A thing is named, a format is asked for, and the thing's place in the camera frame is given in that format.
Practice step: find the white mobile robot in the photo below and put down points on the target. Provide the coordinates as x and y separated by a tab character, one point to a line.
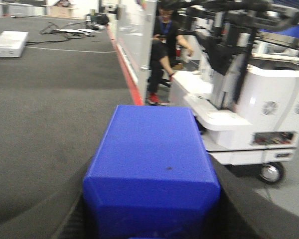
269	99

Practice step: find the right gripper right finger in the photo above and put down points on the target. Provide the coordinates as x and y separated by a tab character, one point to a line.
251	216

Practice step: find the white flat long box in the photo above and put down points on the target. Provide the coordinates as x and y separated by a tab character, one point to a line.
8	44

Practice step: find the open cardboard box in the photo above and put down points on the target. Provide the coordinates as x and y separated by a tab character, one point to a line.
61	10

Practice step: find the white framed partition panel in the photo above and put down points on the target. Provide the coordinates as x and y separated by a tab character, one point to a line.
134	37

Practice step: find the conveyor with dark grey belt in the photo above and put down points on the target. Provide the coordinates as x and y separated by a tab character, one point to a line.
52	99

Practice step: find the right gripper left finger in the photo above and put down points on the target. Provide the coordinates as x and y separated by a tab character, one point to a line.
52	219

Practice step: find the blue plastic box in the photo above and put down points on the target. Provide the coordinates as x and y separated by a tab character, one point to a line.
152	161

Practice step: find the white printer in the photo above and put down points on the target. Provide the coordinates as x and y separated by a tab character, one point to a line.
22	10

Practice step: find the person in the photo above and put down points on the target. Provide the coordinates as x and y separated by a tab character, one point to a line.
165	39

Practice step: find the white paper sheets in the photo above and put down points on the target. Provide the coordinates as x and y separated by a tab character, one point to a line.
72	31

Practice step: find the black bag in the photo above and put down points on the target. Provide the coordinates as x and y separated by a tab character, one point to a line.
99	19

